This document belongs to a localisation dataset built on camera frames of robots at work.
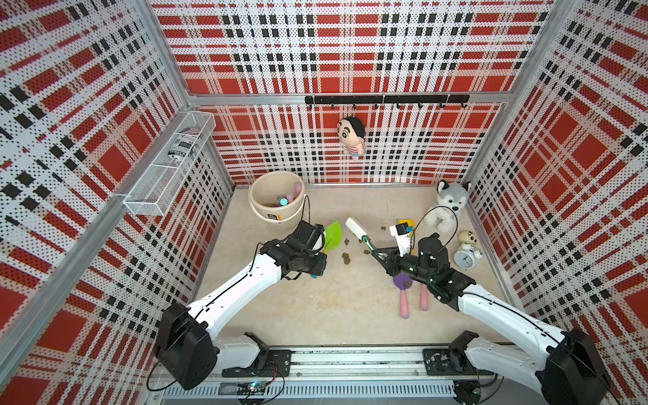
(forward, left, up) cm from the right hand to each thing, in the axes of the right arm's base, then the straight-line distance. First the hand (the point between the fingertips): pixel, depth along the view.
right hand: (377, 252), depth 77 cm
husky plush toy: (+23, -30, -1) cm, 38 cm away
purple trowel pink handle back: (+29, +28, 0) cm, 40 cm away
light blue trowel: (+19, +31, +3) cm, 37 cm away
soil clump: (+15, +9, -18) cm, 26 cm away
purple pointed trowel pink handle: (-2, -11, -18) cm, 21 cm away
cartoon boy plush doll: (+41, +7, +16) cm, 44 cm away
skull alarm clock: (+6, -35, -11) cm, 37 cm away
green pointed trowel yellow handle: (+8, +14, -3) cm, 16 cm away
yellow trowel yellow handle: (+2, -8, +12) cm, 15 cm away
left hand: (-1, +17, -5) cm, 18 cm away
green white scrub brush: (+10, +8, +1) cm, 12 cm away
